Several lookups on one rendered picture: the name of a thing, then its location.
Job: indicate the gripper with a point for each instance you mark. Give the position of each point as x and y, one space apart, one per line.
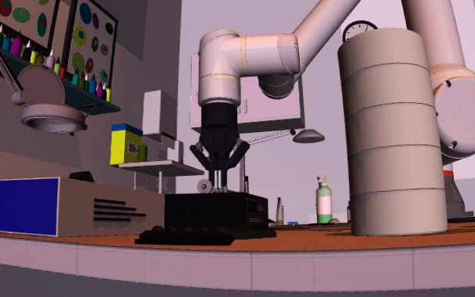
219 128

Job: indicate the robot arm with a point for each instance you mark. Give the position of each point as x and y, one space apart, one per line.
262 53

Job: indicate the white boxy machine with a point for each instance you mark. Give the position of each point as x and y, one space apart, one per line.
158 119

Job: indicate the black flat cradle tray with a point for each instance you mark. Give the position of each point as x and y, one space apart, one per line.
187 237

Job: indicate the grey round disc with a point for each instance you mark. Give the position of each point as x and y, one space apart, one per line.
204 186

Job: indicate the black power supply box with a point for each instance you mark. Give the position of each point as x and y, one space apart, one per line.
216 210

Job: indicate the white side table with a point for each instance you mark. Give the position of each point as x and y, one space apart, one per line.
163 167

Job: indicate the small grey pointed bottle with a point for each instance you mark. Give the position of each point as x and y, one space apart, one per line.
279 212

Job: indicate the grey desk lamp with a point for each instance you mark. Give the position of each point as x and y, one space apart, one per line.
308 136

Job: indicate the yellow box with blue lid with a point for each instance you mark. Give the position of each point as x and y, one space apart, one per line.
125 146

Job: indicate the green spray bottle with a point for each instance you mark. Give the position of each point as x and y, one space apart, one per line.
324 204

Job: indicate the yellow ink bottle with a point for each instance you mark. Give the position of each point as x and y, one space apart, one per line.
108 95
33 57

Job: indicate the magenta ink bottle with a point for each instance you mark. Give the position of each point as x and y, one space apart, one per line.
99 90
17 45

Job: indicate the small black block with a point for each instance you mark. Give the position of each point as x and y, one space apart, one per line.
81 176

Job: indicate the blue ink bottle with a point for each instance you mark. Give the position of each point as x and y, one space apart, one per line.
92 86
6 43

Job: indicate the olive ink bottle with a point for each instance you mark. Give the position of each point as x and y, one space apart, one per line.
82 81

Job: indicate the beige box with blue face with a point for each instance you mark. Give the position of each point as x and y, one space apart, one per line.
72 206

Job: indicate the teal ink bottle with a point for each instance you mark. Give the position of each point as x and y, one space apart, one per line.
75 78

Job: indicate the poster with coloured circles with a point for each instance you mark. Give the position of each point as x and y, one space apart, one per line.
90 45
18 16

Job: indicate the beige stacked cylinder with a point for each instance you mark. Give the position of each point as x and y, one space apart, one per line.
393 136

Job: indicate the red ink bottle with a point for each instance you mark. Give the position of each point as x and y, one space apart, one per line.
62 73

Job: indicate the grey magnifier lamp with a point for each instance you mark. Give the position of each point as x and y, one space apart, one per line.
43 103

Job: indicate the lavender ink bottle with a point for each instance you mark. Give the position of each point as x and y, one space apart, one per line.
50 61

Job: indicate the black ink bottle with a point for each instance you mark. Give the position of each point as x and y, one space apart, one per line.
27 53

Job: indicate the pink wall cabinet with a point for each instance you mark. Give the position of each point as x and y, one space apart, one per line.
270 109

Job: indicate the teal wall shelf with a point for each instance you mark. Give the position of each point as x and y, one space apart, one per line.
80 97

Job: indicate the black round wall clock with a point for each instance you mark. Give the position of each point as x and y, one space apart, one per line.
354 29

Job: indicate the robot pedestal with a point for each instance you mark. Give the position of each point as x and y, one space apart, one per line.
453 194

